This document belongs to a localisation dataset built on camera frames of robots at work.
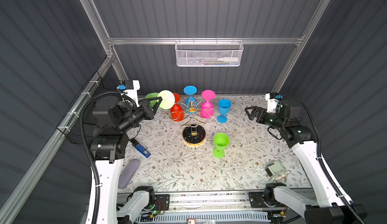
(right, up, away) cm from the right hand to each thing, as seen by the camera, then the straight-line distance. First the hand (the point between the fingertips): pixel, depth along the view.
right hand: (254, 111), depth 73 cm
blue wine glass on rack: (-31, +4, +1) cm, 31 cm away
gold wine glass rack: (-30, -15, +24) cm, 41 cm away
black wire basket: (-80, -6, -11) cm, 81 cm away
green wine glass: (-14, -18, +14) cm, 27 cm away
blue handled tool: (-63, -23, +19) cm, 69 cm away
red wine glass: (-39, 0, +12) cm, 41 cm away
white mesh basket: (-19, +43, +39) cm, 61 cm away
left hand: (-41, +5, -17) cm, 45 cm away
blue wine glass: (-10, +4, +24) cm, 26 cm away
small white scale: (+14, -31, +6) cm, 35 cm away
